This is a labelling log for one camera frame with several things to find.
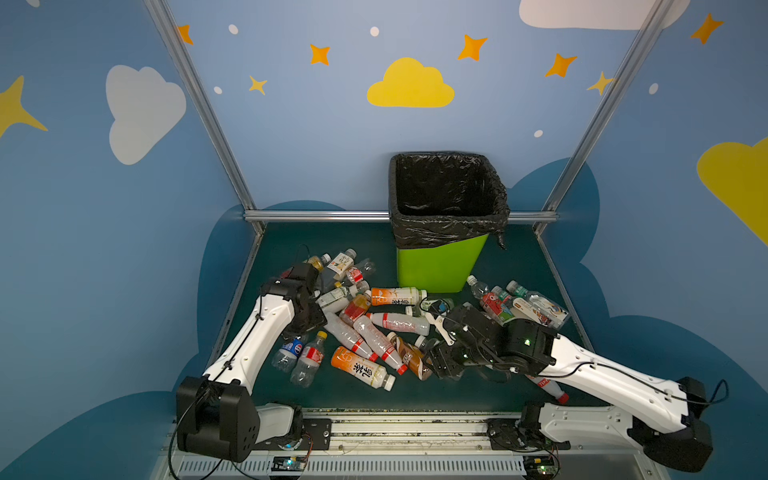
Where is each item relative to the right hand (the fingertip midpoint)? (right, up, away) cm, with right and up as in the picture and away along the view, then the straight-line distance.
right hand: (434, 351), depth 69 cm
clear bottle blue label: (-41, -8, +17) cm, 45 cm away
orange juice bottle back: (-8, +9, +26) cm, 29 cm away
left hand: (-32, +2, +12) cm, 34 cm away
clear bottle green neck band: (+27, +6, +25) cm, 37 cm away
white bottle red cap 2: (-13, -3, +17) cm, 22 cm away
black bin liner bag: (+6, +42, +31) cm, 53 cm away
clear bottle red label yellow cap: (-19, +18, +33) cm, 42 cm away
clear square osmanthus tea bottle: (-27, +20, +35) cm, 49 cm away
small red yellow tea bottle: (-21, +6, +24) cm, 32 cm away
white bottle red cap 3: (-6, +2, +20) cm, 21 cm away
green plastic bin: (+6, +18, +27) cm, 33 cm away
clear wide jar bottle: (-29, +8, +26) cm, 39 cm away
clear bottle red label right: (+22, +8, +25) cm, 34 cm away
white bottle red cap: (-26, 0, +19) cm, 32 cm away
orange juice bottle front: (-18, -8, +11) cm, 23 cm away
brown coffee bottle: (-4, -5, +12) cm, 14 cm away
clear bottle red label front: (-34, -8, +13) cm, 37 cm away
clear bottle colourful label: (+36, +6, +24) cm, 44 cm away
